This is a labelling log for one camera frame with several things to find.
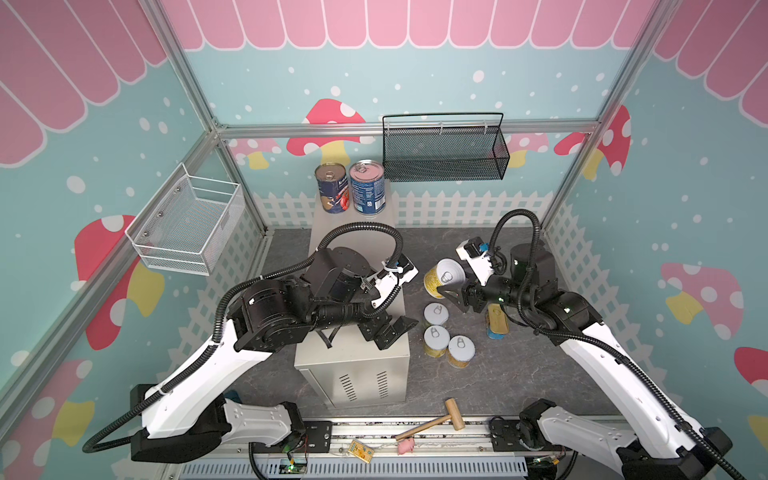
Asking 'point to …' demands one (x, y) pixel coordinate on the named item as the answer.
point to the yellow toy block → (359, 449)
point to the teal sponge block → (233, 395)
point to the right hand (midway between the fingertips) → (448, 277)
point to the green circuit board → (293, 468)
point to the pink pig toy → (405, 446)
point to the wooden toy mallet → (455, 417)
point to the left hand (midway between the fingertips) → (395, 308)
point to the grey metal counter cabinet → (347, 367)
